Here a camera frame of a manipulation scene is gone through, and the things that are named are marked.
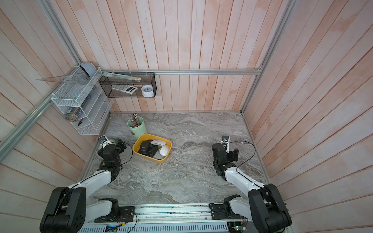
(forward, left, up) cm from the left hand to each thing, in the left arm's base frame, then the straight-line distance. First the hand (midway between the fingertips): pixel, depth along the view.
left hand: (113, 142), depth 88 cm
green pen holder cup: (+10, -12, -2) cm, 16 cm away
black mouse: (0, -23, -7) cm, 24 cm away
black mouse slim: (+3, -17, -7) cm, 19 cm away
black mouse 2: (-2, -19, -8) cm, 20 cm away
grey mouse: (-5, -27, -8) cm, 28 cm away
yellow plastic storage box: (+9, -18, -7) cm, 22 cm away
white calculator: (+35, -4, +15) cm, 38 cm away
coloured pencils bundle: (+16, -10, +4) cm, 19 cm away
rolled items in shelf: (+5, +17, +18) cm, 25 cm away
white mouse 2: (-1, -31, -7) cm, 32 cm away
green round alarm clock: (-14, -8, +15) cm, 22 cm away
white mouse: (+4, -27, -6) cm, 28 cm away
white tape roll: (+30, -19, +16) cm, 39 cm away
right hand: (-1, -71, -1) cm, 71 cm away
